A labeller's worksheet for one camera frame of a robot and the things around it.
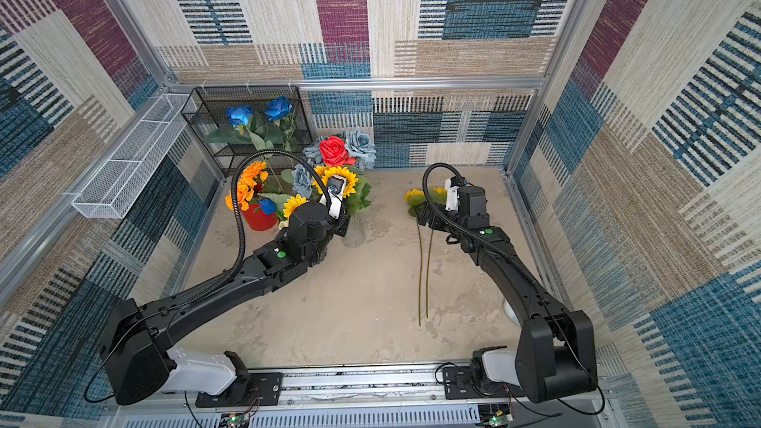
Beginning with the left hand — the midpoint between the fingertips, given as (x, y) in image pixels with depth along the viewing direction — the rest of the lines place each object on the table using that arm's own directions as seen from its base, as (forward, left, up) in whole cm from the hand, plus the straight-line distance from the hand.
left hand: (342, 196), depth 76 cm
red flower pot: (+14, +34, -27) cm, 45 cm away
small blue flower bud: (-3, +18, +1) cm, 18 cm away
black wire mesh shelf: (+40, +49, -15) cm, 65 cm away
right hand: (+2, -24, -11) cm, 26 cm away
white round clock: (-20, -45, -27) cm, 56 cm away
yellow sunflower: (+19, -22, -23) cm, 37 cm away
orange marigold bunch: (+1, +23, +4) cm, 23 cm away
